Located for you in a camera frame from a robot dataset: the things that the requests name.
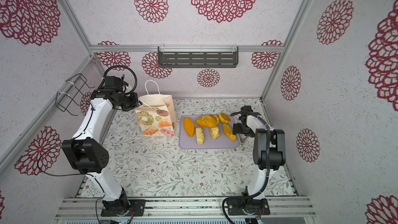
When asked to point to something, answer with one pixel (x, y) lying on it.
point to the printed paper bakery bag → (155, 112)
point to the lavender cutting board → (207, 131)
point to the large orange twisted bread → (208, 121)
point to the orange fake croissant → (228, 130)
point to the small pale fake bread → (214, 132)
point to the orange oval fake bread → (189, 127)
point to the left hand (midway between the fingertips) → (141, 105)
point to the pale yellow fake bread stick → (200, 136)
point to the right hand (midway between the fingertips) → (244, 130)
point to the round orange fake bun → (224, 118)
